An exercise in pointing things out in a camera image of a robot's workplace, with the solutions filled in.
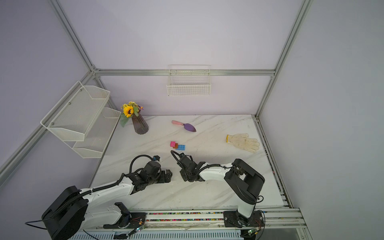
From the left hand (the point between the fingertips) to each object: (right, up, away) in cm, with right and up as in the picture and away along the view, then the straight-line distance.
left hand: (165, 176), depth 87 cm
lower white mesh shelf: (-44, +22, +5) cm, 50 cm away
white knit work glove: (+51, +20, +17) cm, 57 cm away
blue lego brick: (+8, +15, +11) cm, 21 cm away
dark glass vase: (-20, +31, +14) cm, 40 cm away
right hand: (+13, +1, +4) cm, 14 cm away
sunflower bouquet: (-22, +40, +3) cm, 46 cm away
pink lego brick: (+3, +18, +9) cm, 21 cm away
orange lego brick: (+5, +17, +11) cm, 21 cm away
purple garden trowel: (+12, +30, +25) cm, 41 cm away
